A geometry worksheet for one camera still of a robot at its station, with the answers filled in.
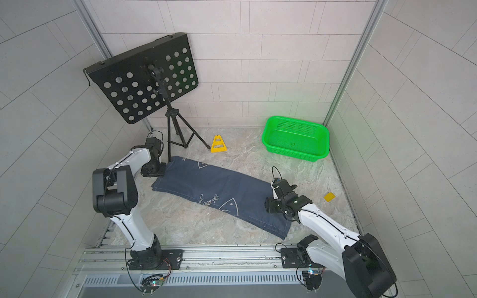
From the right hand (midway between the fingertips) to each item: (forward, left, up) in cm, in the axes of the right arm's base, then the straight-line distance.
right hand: (269, 204), depth 85 cm
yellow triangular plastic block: (+37, +25, +1) cm, 45 cm away
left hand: (+20, +55, +3) cm, 58 cm away
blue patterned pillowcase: (+5, +14, +1) cm, 15 cm away
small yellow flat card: (+2, -30, -1) cm, 30 cm away
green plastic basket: (+40, -24, -1) cm, 47 cm away
